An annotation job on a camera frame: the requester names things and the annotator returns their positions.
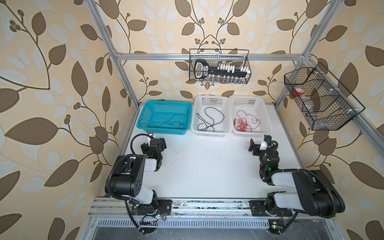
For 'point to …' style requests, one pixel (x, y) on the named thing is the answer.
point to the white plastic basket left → (211, 116)
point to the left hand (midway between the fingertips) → (153, 139)
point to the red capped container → (298, 91)
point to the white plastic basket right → (250, 116)
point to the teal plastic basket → (167, 117)
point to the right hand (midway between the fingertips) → (261, 141)
